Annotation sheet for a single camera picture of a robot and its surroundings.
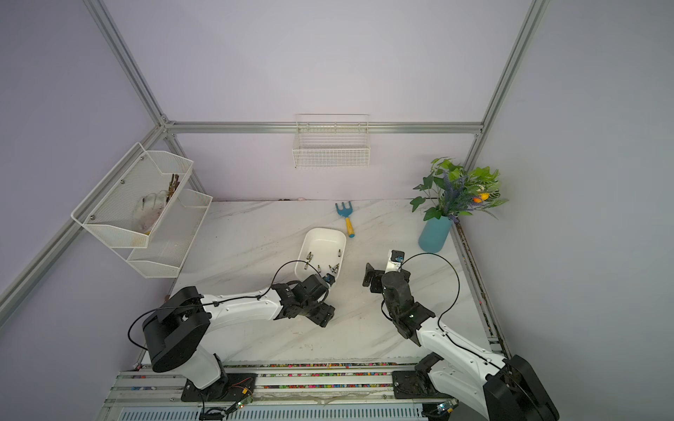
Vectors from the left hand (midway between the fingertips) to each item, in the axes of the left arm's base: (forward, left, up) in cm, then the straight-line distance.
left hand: (323, 311), depth 87 cm
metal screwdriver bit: (+22, +6, 0) cm, 23 cm away
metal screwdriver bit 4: (+18, +3, -1) cm, 18 cm away
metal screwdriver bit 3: (+16, -3, -1) cm, 17 cm away
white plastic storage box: (+27, +1, -2) cm, 27 cm away
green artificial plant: (+26, -42, +31) cm, 58 cm away
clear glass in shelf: (+21, +53, +29) cm, 63 cm away
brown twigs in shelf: (+28, +47, +31) cm, 63 cm away
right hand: (+10, -20, +10) cm, 24 cm away
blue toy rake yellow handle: (+46, -8, 0) cm, 46 cm away
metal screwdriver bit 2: (+24, -5, -1) cm, 25 cm away
